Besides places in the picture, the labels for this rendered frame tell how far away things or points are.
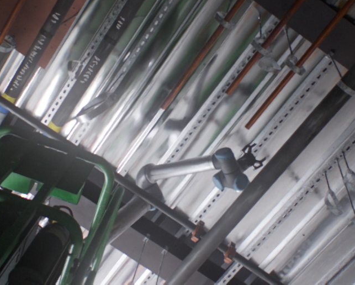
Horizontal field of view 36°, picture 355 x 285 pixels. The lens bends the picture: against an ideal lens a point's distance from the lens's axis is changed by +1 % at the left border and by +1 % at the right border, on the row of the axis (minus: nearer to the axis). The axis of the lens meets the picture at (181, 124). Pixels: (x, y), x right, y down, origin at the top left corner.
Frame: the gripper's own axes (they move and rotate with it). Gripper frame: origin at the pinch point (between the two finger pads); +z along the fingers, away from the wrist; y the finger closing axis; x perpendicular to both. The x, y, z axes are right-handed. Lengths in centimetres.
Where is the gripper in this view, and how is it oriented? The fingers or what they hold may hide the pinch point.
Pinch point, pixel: (260, 151)
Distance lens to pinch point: 313.9
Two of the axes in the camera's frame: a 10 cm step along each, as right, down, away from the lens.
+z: 7.6, -5.0, 4.2
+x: 3.2, -2.7, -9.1
